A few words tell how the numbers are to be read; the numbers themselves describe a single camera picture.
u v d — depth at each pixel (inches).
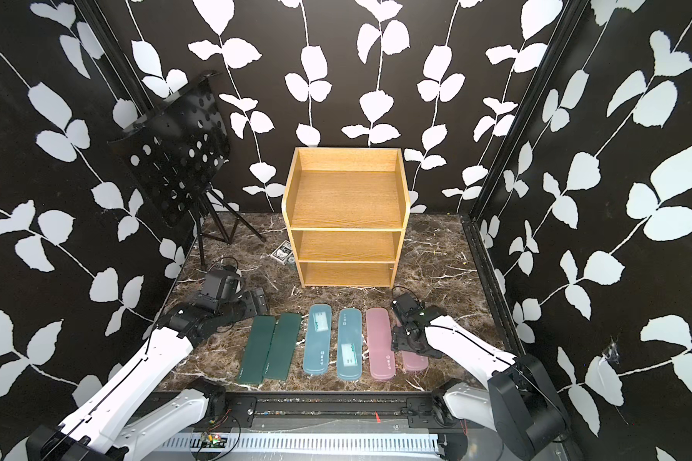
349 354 32.5
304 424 28.7
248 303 27.6
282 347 33.6
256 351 32.8
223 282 23.7
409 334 24.2
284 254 41.3
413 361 32.2
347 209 30.8
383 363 32.4
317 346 34.1
